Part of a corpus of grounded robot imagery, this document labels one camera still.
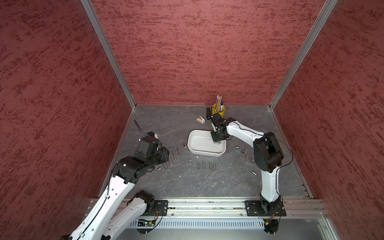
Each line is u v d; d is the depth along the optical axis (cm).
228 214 74
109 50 87
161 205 76
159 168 87
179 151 95
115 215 52
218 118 78
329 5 71
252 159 58
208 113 115
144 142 51
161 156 62
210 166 88
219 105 106
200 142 98
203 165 90
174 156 92
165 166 88
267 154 53
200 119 110
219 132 81
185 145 95
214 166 88
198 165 88
